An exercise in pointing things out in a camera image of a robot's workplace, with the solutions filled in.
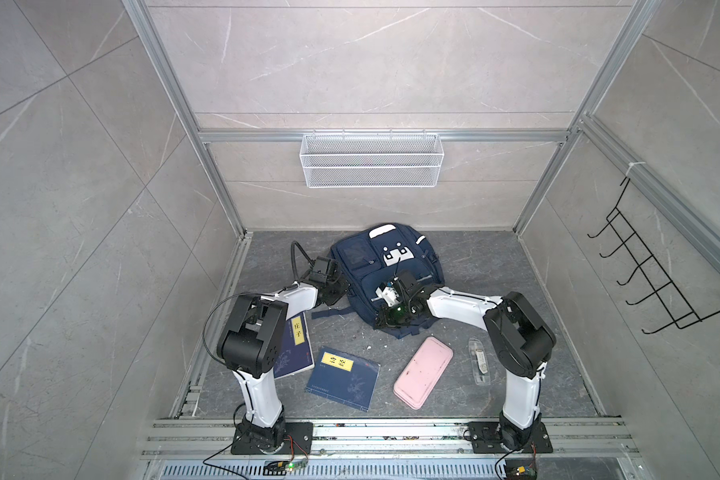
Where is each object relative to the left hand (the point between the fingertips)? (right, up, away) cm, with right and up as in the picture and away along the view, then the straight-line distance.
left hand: (351, 278), depth 98 cm
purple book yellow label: (-16, -21, -12) cm, 29 cm away
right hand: (+8, -14, -7) cm, 17 cm away
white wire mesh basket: (+7, +41, +3) cm, 41 cm away
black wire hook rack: (+69, +1, -35) cm, 77 cm away
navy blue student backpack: (+7, +6, +7) cm, 11 cm away
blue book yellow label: (-1, -27, -15) cm, 31 cm away
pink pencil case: (+21, -25, -17) cm, 37 cm away
